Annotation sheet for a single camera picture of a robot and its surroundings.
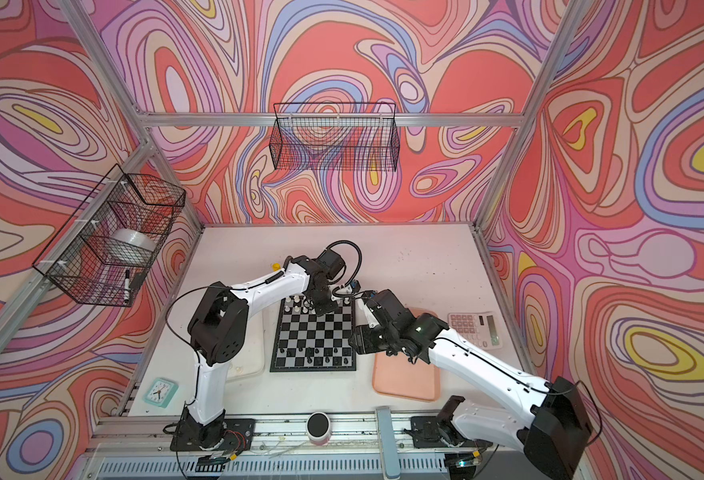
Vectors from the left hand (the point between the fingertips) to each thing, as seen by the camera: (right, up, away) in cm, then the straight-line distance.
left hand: (333, 304), depth 94 cm
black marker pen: (-49, +8, -22) cm, 54 cm away
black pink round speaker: (-2, -26, -23) cm, 35 cm away
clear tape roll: (-49, +20, -20) cm, 56 cm away
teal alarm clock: (-45, -21, -15) cm, 52 cm away
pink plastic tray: (+18, -19, -9) cm, 28 cm away
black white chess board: (-8, -10, -5) cm, 14 cm away
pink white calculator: (+45, -7, -5) cm, 46 cm away
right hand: (+8, -8, -17) cm, 21 cm away
